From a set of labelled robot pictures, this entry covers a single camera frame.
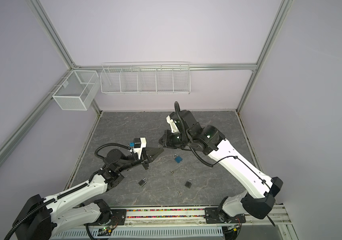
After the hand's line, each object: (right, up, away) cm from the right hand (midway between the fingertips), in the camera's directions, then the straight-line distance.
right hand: (158, 142), depth 63 cm
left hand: (+2, -4, +2) cm, 5 cm away
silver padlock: (-12, -25, +21) cm, 35 cm away
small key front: (+10, -30, +18) cm, 36 cm away
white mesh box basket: (-60, +31, +38) cm, 77 cm away
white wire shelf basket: (-11, +38, +35) cm, 53 cm away
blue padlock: (+8, -14, +31) cm, 35 cm away
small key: (+5, -21, +26) cm, 33 cm away
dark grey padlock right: (+15, -26, +21) cm, 36 cm away
